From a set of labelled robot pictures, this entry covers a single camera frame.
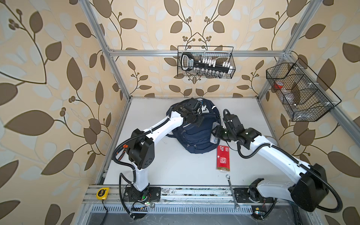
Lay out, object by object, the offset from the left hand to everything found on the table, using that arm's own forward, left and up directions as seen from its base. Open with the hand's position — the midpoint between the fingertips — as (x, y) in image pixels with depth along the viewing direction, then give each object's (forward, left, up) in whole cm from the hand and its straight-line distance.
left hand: (199, 118), depth 85 cm
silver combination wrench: (-43, -19, -18) cm, 50 cm away
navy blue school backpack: (-10, +1, -9) cm, 13 cm away
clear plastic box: (-13, -8, -2) cm, 15 cm away
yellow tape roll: (-7, -50, -14) cm, 52 cm away
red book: (-17, -16, -19) cm, 30 cm away
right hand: (-8, -8, -2) cm, 11 cm away
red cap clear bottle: (+13, -46, +17) cm, 50 cm away
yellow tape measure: (-38, +52, -17) cm, 67 cm away
